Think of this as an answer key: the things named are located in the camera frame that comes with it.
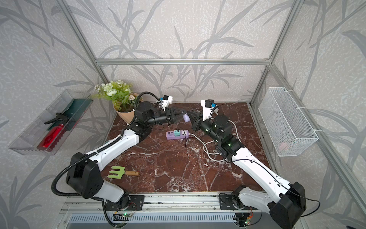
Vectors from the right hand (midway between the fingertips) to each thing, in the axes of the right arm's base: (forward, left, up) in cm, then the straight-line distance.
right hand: (188, 111), depth 66 cm
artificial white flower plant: (+23, +43, -8) cm, 49 cm away
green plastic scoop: (0, +57, -2) cm, 57 cm away
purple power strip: (+8, +14, -34) cm, 38 cm away
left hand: (-1, +1, -2) cm, 3 cm away
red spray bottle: (-12, +58, -1) cm, 59 cm away
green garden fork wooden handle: (-16, +41, -37) cm, 58 cm away
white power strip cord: (-1, -10, -36) cm, 37 cm away
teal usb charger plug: (+7, +9, -31) cm, 33 cm away
